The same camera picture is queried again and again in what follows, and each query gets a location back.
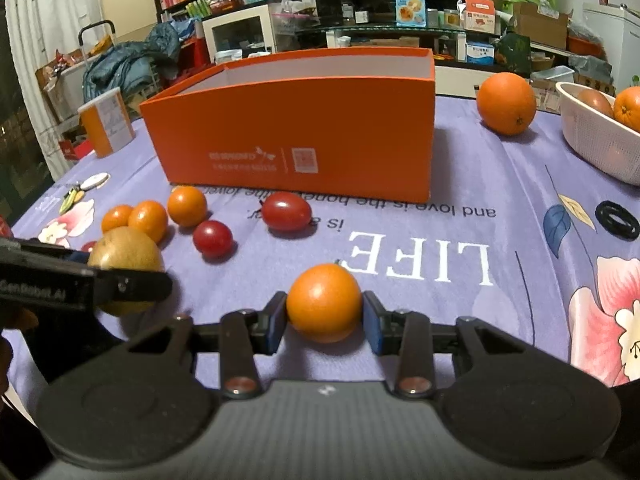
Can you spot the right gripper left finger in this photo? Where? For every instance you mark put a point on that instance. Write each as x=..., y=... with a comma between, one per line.
x=236, y=339

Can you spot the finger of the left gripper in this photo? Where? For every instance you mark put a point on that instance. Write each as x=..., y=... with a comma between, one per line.
x=117, y=285

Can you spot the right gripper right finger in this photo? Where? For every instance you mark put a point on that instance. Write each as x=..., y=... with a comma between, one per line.
x=412, y=339

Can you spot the red cherry tomato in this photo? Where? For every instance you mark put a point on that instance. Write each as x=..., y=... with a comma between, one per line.
x=213, y=239
x=286, y=212
x=88, y=247

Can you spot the small orange kumquat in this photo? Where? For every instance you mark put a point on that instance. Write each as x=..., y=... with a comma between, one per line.
x=116, y=217
x=187, y=206
x=151, y=218
x=324, y=303

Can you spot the large orange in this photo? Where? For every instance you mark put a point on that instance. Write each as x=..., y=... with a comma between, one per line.
x=506, y=103

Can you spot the person's left hand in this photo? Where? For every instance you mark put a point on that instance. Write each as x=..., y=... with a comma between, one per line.
x=12, y=318

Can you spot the purple floral tablecloth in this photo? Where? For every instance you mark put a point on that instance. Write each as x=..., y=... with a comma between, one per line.
x=510, y=235

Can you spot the orange white canister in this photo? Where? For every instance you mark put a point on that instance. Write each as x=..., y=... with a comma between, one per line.
x=107, y=123

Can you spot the orange cardboard box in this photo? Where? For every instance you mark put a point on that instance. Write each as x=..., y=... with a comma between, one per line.
x=348, y=121

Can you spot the blue jacket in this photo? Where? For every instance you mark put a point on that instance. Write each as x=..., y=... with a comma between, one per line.
x=132, y=66

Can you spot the white plastic basket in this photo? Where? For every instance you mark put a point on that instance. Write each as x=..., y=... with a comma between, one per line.
x=606, y=144

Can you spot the white cabinet glass door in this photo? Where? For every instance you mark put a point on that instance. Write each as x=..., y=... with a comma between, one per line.
x=250, y=29

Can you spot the brown fruit in basket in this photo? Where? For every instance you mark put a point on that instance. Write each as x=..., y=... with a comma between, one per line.
x=597, y=101

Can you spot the orange in basket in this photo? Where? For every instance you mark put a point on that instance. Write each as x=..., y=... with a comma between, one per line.
x=626, y=108

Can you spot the orange white carton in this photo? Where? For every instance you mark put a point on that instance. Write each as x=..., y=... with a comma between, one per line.
x=480, y=16

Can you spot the blue snack box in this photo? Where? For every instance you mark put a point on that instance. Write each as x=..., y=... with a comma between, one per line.
x=410, y=13

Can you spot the brown cardboard box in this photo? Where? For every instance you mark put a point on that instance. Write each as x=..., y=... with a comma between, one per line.
x=540, y=24

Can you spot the white chest freezer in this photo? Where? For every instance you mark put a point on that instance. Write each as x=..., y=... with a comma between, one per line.
x=618, y=27

